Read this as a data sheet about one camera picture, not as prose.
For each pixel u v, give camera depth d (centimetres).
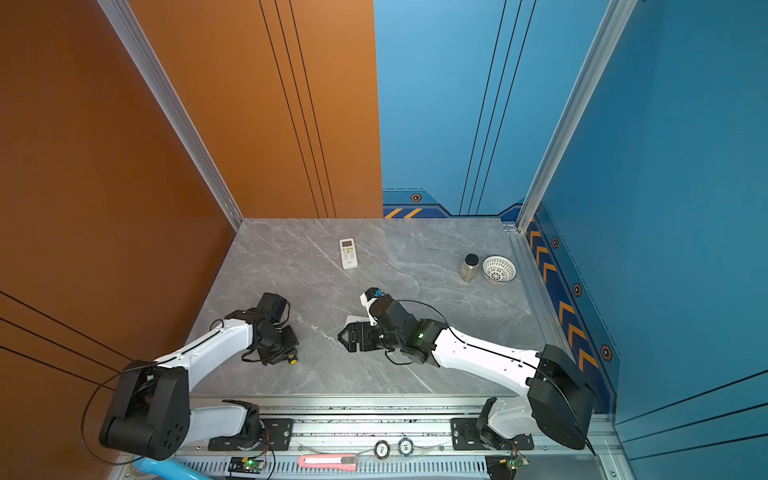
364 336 66
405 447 72
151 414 42
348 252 109
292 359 83
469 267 97
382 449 71
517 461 69
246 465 71
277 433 74
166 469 66
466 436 72
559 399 40
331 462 70
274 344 74
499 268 104
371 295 71
